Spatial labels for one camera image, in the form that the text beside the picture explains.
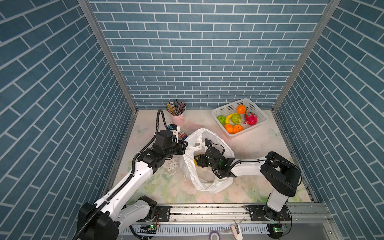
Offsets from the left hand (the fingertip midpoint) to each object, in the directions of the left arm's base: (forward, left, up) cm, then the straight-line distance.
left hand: (191, 144), depth 77 cm
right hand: (0, -4, -15) cm, 16 cm away
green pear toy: (+31, -31, -13) cm, 46 cm away
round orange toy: (+21, -31, -14) cm, 40 cm away
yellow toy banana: (+33, -26, -16) cm, 45 cm away
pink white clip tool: (-36, -22, -18) cm, 45 cm away
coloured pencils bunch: (+35, +12, -8) cm, 38 cm away
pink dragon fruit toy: (+30, -41, -12) cm, 52 cm away
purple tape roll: (-35, -12, -20) cm, 42 cm away
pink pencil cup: (+28, +10, -14) cm, 33 cm away
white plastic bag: (-12, -7, -17) cm, 22 cm away
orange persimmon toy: (+22, -25, -14) cm, 36 cm away
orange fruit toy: (+39, -36, -12) cm, 54 cm away
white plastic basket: (+40, -29, -12) cm, 51 cm away
